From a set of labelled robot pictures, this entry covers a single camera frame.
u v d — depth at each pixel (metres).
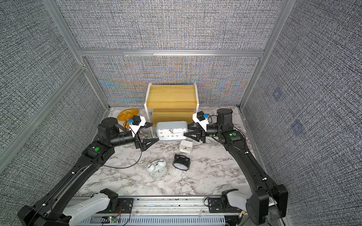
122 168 0.49
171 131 0.65
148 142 0.58
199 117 0.57
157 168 0.76
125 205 0.73
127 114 1.09
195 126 0.67
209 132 0.61
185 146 0.90
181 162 0.80
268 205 0.39
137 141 0.58
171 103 0.78
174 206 0.75
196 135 0.63
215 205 0.73
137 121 0.53
